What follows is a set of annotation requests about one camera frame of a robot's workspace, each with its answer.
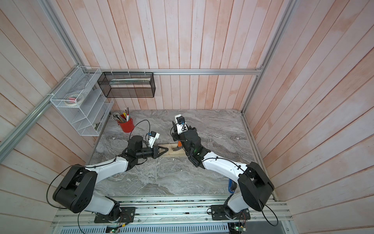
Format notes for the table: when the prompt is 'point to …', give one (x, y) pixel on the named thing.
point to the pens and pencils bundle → (122, 118)
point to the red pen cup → (127, 126)
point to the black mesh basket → (127, 84)
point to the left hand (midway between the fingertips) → (167, 151)
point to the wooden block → (171, 153)
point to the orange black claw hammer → (179, 146)
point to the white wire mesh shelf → (88, 118)
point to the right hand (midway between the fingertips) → (174, 121)
